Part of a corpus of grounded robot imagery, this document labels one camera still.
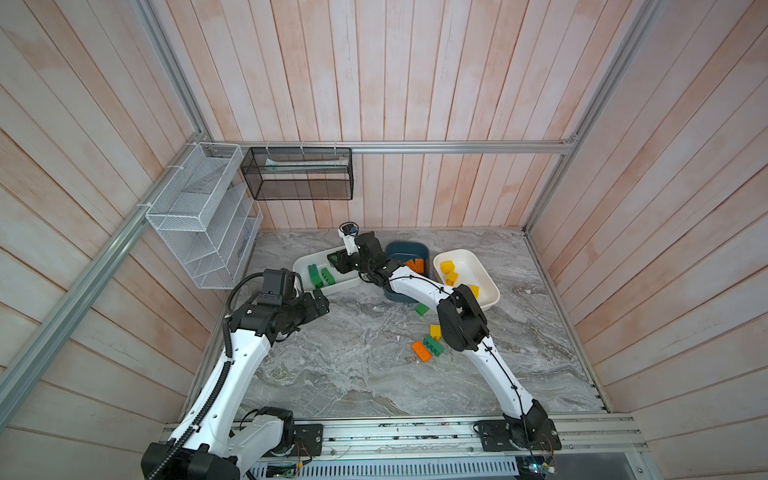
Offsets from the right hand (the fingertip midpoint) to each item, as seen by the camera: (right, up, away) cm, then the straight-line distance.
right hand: (329, 255), depth 96 cm
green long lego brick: (+33, -27, -10) cm, 44 cm away
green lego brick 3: (+2, -1, -4) cm, 5 cm away
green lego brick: (-2, -7, +7) cm, 10 cm away
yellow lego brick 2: (+49, -12, +3) cm, 51 cm away
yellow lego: (+42, -8, +7) cm, 43 cm away
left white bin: (-4, -2, +7) cm, 8 cm away
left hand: (-1, -16, -19) cm, 25 cm away
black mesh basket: (-12, +29, +8) cm, 32 cm away
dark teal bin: (+25, +1, +13) cm, 28 cm away
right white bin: (+46, -4, +11) cm, 47 cm away
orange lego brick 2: (+29, -29, -8) cm, 42 cm away
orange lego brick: (+30, -4, +11) cm, 33 cm away
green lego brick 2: (-6, -8, +8) cm, 13 cm away
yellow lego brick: (+41, -4, +11) cm, 43 cm away
